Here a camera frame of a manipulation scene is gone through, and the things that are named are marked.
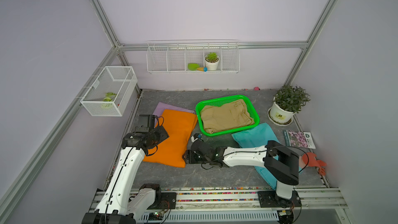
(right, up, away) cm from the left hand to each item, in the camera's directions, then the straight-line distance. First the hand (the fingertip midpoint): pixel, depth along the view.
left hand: (164, 136), depth 77 cm
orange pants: (+3, +3, +24) cm, 24 cm away
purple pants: (-11, +14, +34) cm, 39 cm away
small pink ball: (+62, +29, +47) cm, 83 cm away
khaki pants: (+39, +9, +25) cm, 47 cm away
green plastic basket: (+30, +17, +28) cm, 45 cm away
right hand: (+10, -12, +5) cm, 16 cm away
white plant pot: (+68, +9, +20) cm, 71 cm away
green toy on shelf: (+15, +39, +19) cm, 46 cm away
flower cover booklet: (+76, -5, +17) cm, 78 cm away
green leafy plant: (+70, +19, +11) cm, 74 cm away
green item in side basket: (-27, +20, -1) cm, 33 cm away
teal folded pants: (+53, -3, +16) cm, 56 cm away
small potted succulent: (+24, +42, +14) cm, 50 cm away
